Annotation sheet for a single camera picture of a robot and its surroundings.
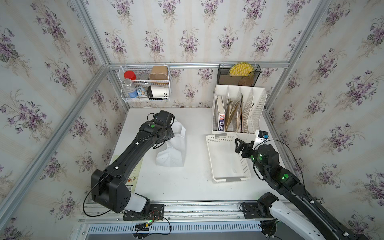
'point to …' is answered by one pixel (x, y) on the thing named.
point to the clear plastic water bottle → (130, 89)
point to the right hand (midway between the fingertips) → (245, 140)
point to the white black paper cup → (160, 91)
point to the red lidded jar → (130, 74)
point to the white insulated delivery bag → (174, 154)
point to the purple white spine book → (221, 113)
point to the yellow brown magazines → (233, 115)
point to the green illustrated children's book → (133, 176)
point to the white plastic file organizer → (254, 100)
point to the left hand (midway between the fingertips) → (171, 136)
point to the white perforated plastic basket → (226, 164)
